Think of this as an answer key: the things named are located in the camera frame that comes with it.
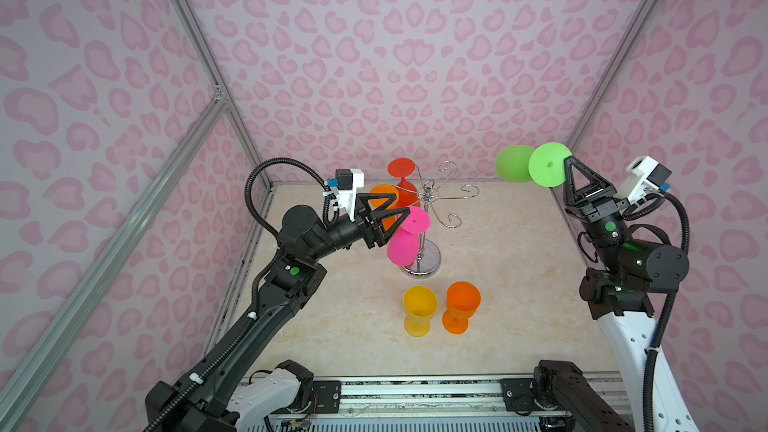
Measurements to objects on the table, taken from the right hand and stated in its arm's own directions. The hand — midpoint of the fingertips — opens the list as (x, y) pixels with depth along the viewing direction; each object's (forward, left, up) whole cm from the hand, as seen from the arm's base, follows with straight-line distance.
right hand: (562, 166), depth 48 cm
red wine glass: (+16, +24, -24) cm, 38 cm away
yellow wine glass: (-6, +21, -44) cm, 49 cm away
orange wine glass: (-6, +10, -40) cm, 42 cm away
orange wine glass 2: (+14, +30, -21) cm, 39 cm away
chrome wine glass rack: (+16, +17, -53) cm, 58 cm away
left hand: (+1, +26, -10) cm, 28 cm away
